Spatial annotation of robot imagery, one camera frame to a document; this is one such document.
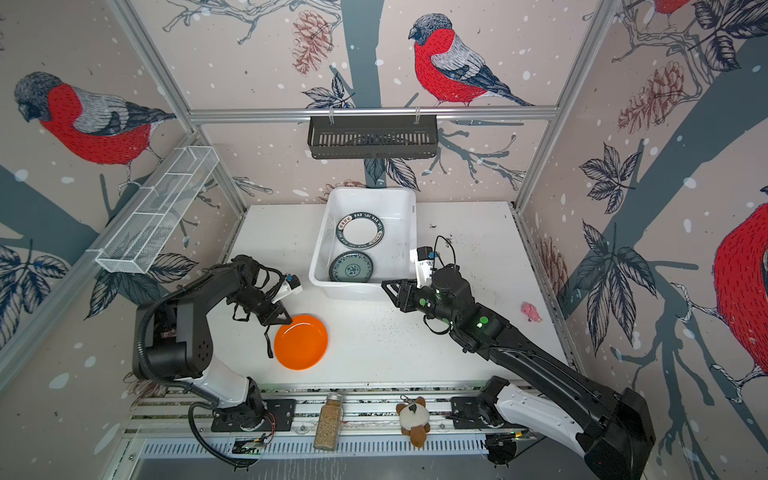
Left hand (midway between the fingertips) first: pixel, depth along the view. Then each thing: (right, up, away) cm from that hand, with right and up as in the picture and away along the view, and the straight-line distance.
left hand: (283, 319), depth 86 cm
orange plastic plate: (+6, -7, -1) cm, 9 cm away
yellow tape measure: (-3, -9, -3) cm, 10 cm away
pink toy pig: (+75, +2, +3) cm, 75 cm away
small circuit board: (-3, -26, -15) cm, 31 cm away
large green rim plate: (+20, +27, +25) cm, 42 cm away
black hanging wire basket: (+28, +60, +18) cm, 69 cm away
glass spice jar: (+18, -19, -18) cm, 32 cm away
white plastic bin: (+34, +35, +28) cm, 57 cm away
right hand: (+30, +13, -16) cm, 36 cm away
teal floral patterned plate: (+18, +14, +14) cm, 27 cm away
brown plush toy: (+38, -20, -15) cm, 45 cm away
